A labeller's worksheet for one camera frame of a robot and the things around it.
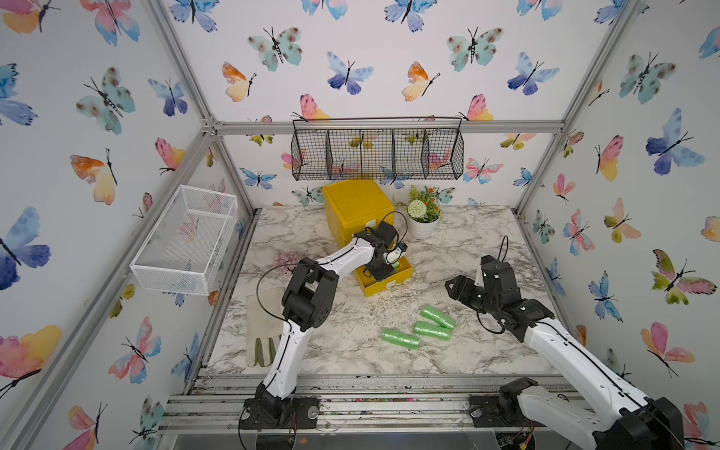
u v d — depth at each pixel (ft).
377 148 3.23
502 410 2.22
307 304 1.88
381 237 2.68
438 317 2.91
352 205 3.13
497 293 1.99
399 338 2.75
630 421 1.28
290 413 2.11
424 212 3.25
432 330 2.83
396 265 3.23
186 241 2.83
